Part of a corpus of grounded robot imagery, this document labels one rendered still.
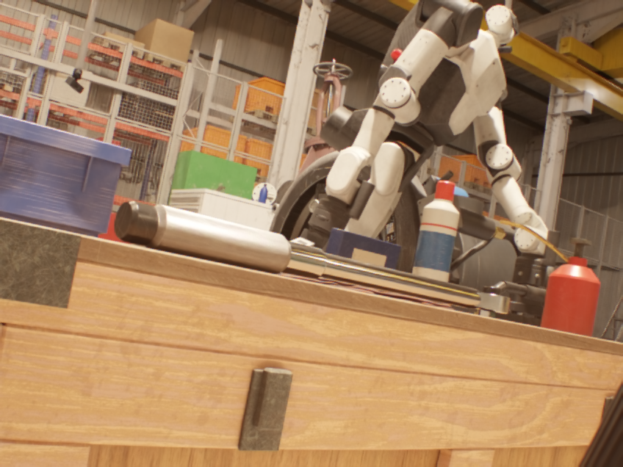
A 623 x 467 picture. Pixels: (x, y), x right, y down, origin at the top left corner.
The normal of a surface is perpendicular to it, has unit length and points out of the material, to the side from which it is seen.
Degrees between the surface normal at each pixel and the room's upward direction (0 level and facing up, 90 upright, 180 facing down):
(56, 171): 90
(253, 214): 90
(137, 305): 90
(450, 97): 109
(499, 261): 70
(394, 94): 82
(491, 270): 80
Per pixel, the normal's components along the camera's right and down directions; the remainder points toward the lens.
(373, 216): -0.48, 0.18
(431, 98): -0.50, -0.11
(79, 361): 0.62, 0.07
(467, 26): 0.70, 0.54
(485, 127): -0.48, -0.34
